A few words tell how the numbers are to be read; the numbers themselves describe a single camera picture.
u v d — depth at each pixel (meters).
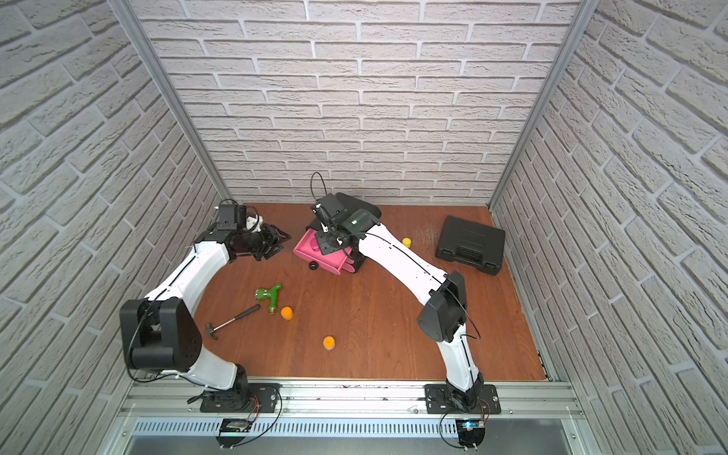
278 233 0.80
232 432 0.70
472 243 1.01
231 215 0.67
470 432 0.70
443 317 0.53
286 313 0.87
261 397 0.73
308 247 0.90
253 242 0.74
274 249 0.78
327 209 0.60
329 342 0.81
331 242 0.71
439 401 0.74
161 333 0.44
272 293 0.92
